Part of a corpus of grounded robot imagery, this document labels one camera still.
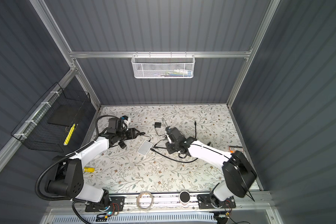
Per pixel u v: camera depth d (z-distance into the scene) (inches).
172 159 35.2
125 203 29.6
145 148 37.1
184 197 28.0
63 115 29.4
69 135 27.3
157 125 41.7
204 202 28.5
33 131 25.2
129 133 31.7
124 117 32.4
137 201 29.2
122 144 37.1
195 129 41.3
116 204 28.5
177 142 25.5
